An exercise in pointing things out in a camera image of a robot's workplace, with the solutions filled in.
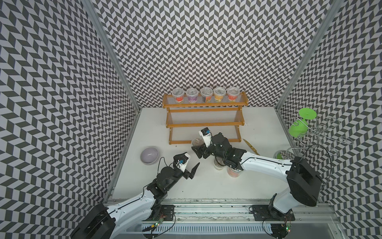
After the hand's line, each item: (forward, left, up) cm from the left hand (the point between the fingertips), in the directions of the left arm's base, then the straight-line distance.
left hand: (191, 158), depth 80 cm
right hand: (+6, -3, +4) cm, 8 cm away
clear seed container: (+27, 0, +22) cm, 35 cm away
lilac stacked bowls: (+5, +26, -7) cm, 27 cm away
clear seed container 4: (+28, -23, +22) cm, 42 cm away
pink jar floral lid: (-6, -23, -6) cm, 24 cm away
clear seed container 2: (+28, -8, +23) cm, 37 cm away
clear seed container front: (+6, -3, +6) cm, 10 cm away
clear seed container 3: (+28, -15, +22) cm, 39 cm away
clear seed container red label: (+27, +7, +23) cm, 36 cm away
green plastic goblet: (+11, -57, +12) cm, 59 cm away
